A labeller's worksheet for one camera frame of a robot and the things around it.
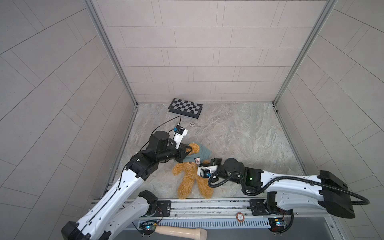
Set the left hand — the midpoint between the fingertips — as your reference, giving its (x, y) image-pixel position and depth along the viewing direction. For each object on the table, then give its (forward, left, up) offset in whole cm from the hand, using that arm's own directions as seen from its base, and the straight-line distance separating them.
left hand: (195, 148), depth 67 cm
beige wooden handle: (-30, -2, -18) cm, 35 cm away
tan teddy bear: (-8, +2, -11) cm, 14 cm away
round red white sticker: (-24, -21, -22) cm, 39 cm away
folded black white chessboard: (+42, +8, -20) cm, 47 cm away
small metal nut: (+30, +3, -24) cm, 38 cm away
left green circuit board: (-29, +21, -20) cm, 41 cm away
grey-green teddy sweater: (-3, -4, 0) cm, 5 cm away
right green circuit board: (-27, -38, -23) cm, 52 cm away
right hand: (-6, -2, -7) cm, 9 cm away
